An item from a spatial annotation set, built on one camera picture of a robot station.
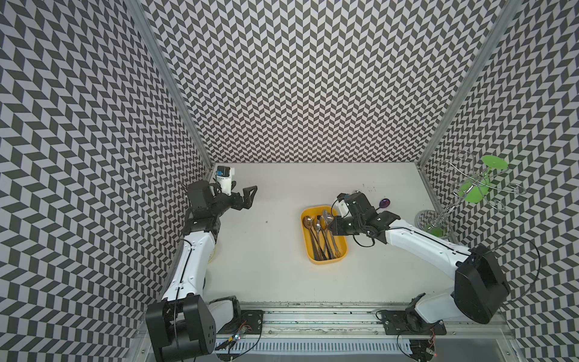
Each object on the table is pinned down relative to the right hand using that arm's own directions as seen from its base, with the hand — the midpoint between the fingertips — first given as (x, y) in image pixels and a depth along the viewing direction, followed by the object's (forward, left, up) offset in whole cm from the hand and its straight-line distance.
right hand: (329, 230), depth 83 cm
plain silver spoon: (+4, -2, -11) cm, 12 cm away
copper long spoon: (+8, +8, -9) cm, 15 cm away
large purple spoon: (+17, -26, -8) cm, 33 cm away
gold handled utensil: (-4, -4, -12) cm, 13 cm away
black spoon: (0, +1, -11) cm, 11 cm away
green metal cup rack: (+7, -46, +18) cm, 50 cm away
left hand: (+10, +31, +14) cm, 35 cm away
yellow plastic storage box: (-1, +2, -12) cm, 12 cm away
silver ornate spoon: (+6, +4, -10) cm, 12 cm away
